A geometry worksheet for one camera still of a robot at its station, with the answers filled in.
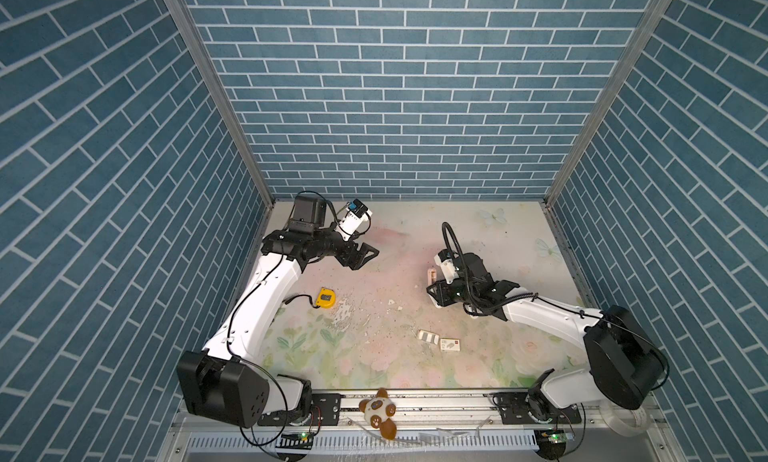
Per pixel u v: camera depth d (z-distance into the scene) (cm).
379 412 71
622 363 43
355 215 65
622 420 69
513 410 74
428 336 86
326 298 91
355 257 67
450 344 83
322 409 73
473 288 67
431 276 85
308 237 58
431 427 72
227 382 38
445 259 78
